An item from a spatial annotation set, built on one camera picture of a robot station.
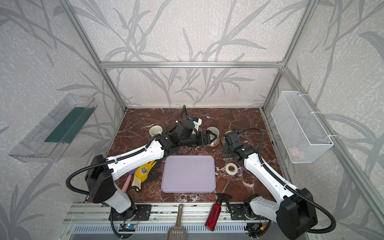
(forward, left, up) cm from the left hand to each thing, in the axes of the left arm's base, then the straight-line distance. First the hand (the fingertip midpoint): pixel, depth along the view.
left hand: (214, 135), depth 74 cm
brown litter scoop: (-38, +17, -24) cm, 48 cm away
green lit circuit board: (-37, +41, -25) cm, 61 cm away
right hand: (+2, -9, -12) cm, 15 cm away
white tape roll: (-9, -9, -24) cm, 27 cm away
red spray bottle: (-30, -1, -20) cm, 36 cm away
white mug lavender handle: (-6, -6, +10) cm, 13 cm away
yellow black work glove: (-11, +40, -24) cm, 48 cm away
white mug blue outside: (+14, +36, -16) cm, 42 cm away
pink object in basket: (-7, -40, -3) cm, 40 cm away
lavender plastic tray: (-11, +13, -24) cm, 30 cm away
